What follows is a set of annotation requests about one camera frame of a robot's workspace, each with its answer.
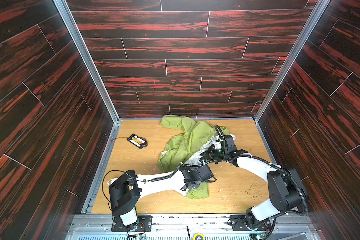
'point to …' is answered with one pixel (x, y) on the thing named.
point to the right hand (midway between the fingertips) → (201, 152)
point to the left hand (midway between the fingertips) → (195, 176)
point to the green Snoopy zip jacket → (187, 146)
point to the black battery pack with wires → (139, 142)
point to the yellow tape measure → (196, 234)
